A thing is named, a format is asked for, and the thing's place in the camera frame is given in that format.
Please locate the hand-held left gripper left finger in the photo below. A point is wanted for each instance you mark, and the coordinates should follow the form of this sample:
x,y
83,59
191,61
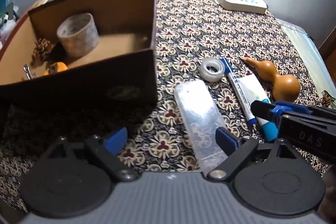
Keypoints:
x,y
116,138

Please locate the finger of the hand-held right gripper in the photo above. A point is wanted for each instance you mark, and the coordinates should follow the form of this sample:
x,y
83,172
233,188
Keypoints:
x,y
265,109

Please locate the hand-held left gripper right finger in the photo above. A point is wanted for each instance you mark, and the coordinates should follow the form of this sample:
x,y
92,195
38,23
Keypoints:
x,y
225,140

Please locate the white tube with blue cap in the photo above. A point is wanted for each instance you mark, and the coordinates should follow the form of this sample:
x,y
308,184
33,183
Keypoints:
x,y
253,85

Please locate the brown wooden gourd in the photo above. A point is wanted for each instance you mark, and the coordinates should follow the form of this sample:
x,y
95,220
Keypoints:
x,y
286,86

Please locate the blue marker pen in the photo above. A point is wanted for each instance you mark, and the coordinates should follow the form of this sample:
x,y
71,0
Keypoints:
x,y
237,85

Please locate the clear plastic case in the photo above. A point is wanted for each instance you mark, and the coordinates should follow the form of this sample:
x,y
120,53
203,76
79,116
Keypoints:
x,y
197,108

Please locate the brown cardboard box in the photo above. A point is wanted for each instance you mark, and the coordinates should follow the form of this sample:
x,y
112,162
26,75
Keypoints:
x,y
78,87

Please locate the small clear tape roll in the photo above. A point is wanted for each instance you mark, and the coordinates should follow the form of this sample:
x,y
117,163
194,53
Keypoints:
x,y
203,74

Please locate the small pine cone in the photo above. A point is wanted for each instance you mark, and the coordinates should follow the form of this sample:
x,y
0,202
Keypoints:
x,y
327,100

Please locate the pale green bedding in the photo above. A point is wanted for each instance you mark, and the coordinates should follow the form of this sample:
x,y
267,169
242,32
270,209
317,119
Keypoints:
x,y
302,45

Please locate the brown wooden cabinet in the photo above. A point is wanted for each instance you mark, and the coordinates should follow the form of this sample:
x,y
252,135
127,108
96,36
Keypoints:
x,y
329,45

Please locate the orange tape measure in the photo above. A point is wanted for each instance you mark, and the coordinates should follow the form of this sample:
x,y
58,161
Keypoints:
x,y
59,67

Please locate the white power strip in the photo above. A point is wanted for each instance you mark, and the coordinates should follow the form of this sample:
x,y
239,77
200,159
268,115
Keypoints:
x,y
236,3

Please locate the patterned tablecloth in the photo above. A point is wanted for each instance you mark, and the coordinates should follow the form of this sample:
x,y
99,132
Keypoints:
x,y
189,29

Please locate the large packing tape roll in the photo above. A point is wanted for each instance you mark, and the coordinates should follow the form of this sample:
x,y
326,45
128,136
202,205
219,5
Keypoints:
x,y
78,35

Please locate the metal clip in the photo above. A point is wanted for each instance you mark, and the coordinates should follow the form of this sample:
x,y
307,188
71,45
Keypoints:
x,y
27,71

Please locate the large pine cone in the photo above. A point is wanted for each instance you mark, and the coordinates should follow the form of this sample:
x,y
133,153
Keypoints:
x,y
42,50

